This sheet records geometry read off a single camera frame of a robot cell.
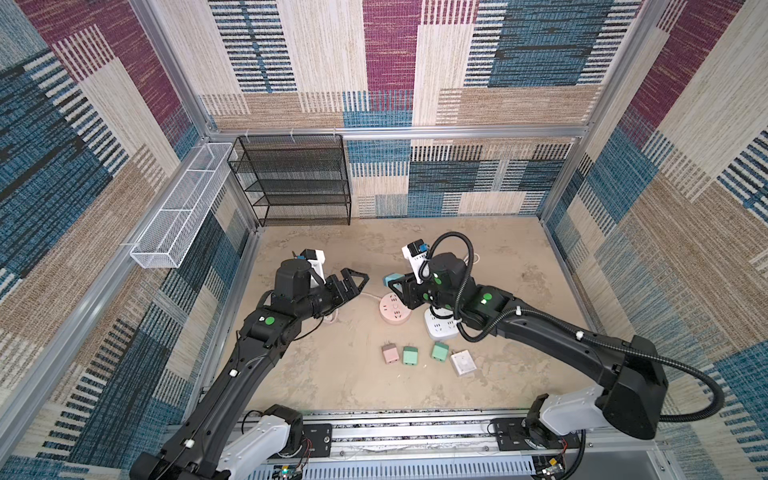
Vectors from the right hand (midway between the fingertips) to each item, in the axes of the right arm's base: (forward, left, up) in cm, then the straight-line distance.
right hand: (397, 286), depth 75 cm
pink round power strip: (+3, +1, -19) cm, 19 cm away
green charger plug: (-9, -12, -20) cm, 25 cm away
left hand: (-1, +9, +4) cm, 10 cm away
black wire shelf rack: (+48, +34, -3) cm, 59 cm away
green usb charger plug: (-10, -3, -21) cm, 23 cm away
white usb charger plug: (-13, -18, -20) cm, 29 cm away
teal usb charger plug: (+2, +1, +1) cm, 3 cm away
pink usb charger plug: (-9, +2, -20) cm, 22 cm away
